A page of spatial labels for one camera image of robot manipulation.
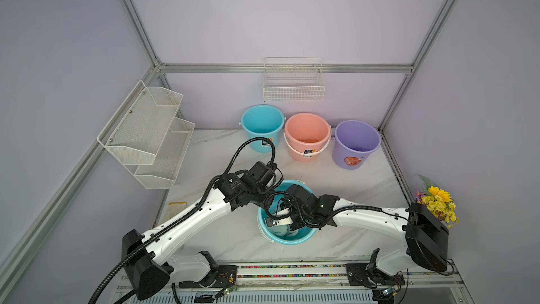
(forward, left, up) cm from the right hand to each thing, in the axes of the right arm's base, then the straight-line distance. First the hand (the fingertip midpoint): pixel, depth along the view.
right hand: (281, 213), depth 81 cm
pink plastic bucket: (+35, -13, +8) cm, 38 cm away
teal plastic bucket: (+46, +8, +7) cm, 47 cm away
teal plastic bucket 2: (-11, -6, +9) cm, 16 cm away
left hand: (+2, +6, +10) cm, 12 cm away
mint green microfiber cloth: (-6, -1, -1) cm, 6 cm away
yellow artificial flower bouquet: (-4, -49, +18) cm, 52 cm away
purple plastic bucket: (+36, -38, +1) cm, 52 cm away
